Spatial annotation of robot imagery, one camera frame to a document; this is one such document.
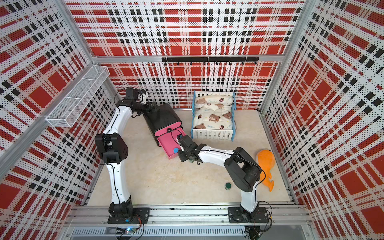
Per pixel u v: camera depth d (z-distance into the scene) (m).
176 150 0.88
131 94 0.78
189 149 0.70
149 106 0.88
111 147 0.60
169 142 0.93
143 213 0.74
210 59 0.90
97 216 0.75
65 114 0.69
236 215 0.73
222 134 0.99
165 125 0.88
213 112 1.08
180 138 0.82
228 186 0.80
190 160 0.66
